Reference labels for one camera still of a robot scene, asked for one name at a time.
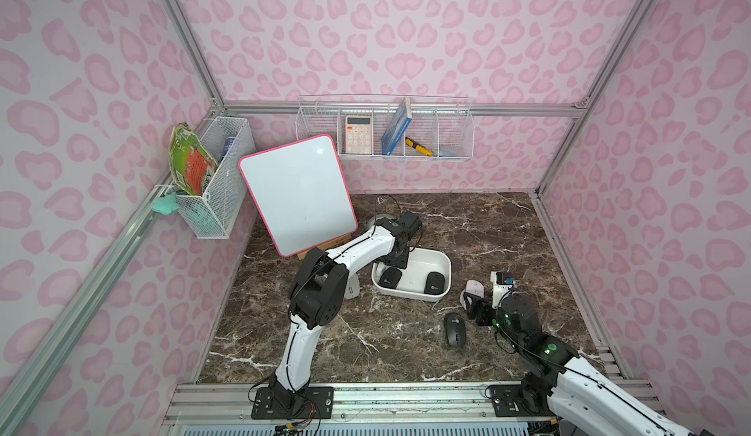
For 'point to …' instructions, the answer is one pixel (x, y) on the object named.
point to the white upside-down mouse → (473, 287)
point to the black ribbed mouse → (455, 326)
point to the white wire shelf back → (444, 124)
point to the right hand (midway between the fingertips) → (474, 292)
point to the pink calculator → (358, 134)
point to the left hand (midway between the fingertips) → (392, 254)
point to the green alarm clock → (388, 222)
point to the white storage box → (421, 261)
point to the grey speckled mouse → (353, 287)
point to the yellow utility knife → (417, 146)
